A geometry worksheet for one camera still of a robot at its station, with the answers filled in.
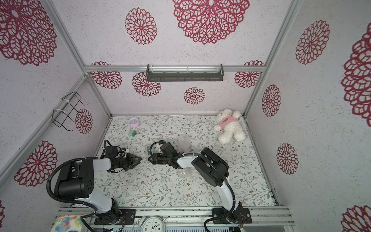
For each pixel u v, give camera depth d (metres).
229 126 1.04
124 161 0.82
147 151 0.95
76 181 0.47
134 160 0.85
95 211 0.57
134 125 1.13
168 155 0.75
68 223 0.68
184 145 0.95
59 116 0.73
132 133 1.06
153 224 0.69
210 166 0.53
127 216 0.73
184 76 0.88
